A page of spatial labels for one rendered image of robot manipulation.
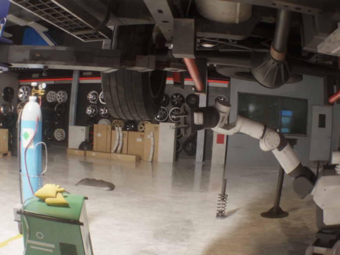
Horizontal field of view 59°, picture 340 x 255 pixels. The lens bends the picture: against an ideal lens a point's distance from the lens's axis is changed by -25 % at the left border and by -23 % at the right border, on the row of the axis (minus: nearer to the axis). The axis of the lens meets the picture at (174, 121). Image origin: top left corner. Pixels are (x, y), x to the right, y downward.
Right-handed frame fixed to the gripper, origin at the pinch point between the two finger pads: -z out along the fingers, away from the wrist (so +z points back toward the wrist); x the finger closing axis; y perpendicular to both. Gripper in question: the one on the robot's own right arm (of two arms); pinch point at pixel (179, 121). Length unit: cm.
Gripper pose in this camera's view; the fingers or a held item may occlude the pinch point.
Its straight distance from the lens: 143.5
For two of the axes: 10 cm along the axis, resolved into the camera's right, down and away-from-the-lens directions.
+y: -6.8, -0.4, 7.3
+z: 7.3, -0.9, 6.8
